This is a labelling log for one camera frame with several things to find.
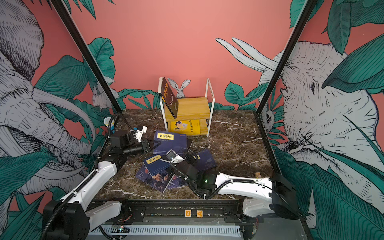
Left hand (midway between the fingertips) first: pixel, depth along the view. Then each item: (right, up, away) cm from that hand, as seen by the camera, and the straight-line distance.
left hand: (160, 142), depth 75 cm
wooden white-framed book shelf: (+17, +16, +15) cm, 28 cm away
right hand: (+9, -6, -3) cm, 11 cm away
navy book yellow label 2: (-7, -15, +14) cm, 21 cm away
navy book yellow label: (+2, 0, +3) cm, 4 cm away
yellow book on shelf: (+13, +7, +29) cm, 33 cm away
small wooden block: (+55, -21, +13) cm, 61 cm away
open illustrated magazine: (+1, -23, +8) cm, 24 cm away
